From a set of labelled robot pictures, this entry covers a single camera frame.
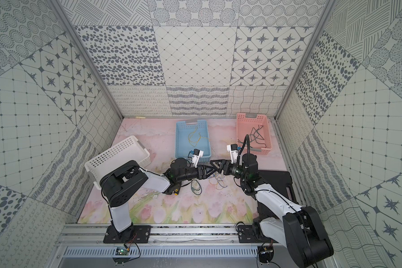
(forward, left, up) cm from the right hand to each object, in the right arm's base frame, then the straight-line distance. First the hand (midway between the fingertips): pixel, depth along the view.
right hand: (213, 164), depth 80 cm
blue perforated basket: (+28, +17, -14) cm, 36 cm away
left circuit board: (-34, +40, -16) cm, 56 cm away
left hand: (-5, -3, -2) cm, 6 cm away
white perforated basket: (+16, +52, -12) cm, 55 cm away
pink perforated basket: (+36, -31, -14) cm, 49 cm away
